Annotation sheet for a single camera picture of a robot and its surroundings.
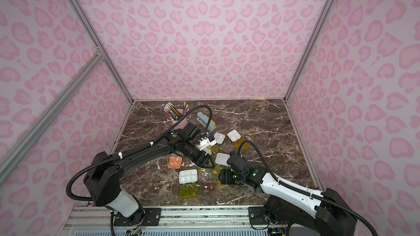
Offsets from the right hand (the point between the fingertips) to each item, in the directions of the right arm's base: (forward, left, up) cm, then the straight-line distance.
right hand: (224, 178), depth 80 cm
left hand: (+3, +6, +9) cm, 11 cm away
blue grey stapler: (+36, +13, +1) cm, 38 cm away
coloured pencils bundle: (+36, +32, +12) cm, 49 cm away
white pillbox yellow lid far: (+26, -7, -4) cm, 27 cm away
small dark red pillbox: (-3, +8, -4) cm, 10 cm away
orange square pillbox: (+8, +26, -1) cm, 28 cm away
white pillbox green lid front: (-4, +18, -4) cm, 19 cm away
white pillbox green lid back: (+10, +4, +16) cm, 20 cm away
